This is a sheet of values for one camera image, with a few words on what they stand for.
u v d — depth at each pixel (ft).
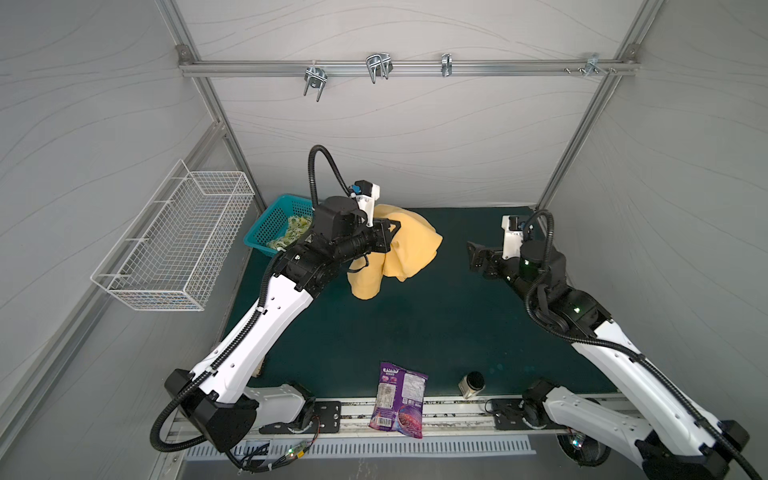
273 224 3.56
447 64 2.56
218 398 1.22
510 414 2.41
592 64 2.51
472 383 2.31
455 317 2.97
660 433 1.35
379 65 2.51
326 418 2.42
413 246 2.20
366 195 1.86
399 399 2.45
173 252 2.26
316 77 2.62
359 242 1.79
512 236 1.93
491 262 1.97
